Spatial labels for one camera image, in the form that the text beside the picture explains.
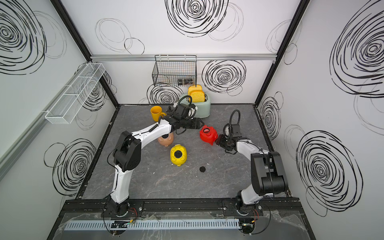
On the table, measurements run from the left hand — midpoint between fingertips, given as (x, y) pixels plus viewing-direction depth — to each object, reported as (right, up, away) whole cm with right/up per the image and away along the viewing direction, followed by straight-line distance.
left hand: (201, 124), depth 91 cm
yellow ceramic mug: (-31, +8, +14) cm, 35 cm away
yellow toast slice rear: (-6, +24, +8) cm, 26 cm away
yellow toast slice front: (-2, +18, +7) cm, 20 cm away
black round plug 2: (0, -26, -4) cm, 27 cm away
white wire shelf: (-67, +12, -16) cm, 70 cm away
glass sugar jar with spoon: (-21, +9, +11) cm, 25 cm away
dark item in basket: (-9, +26, -3) cm, 27 cm away
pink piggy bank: (-21, -11, -1) cm, 24 cm away
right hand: (+11, -11, +2) cm, 16 cm away
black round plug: (-14, -17, -7) cm, 23 cm away
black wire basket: (-21, +43, +33) cm, 58 cm away
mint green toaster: (+2, +11, +14) cm, 18 cm away
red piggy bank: (+5, -6, +1) cm, 8 cm away
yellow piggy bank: (-12, -20, -9) cm, 25 cm away
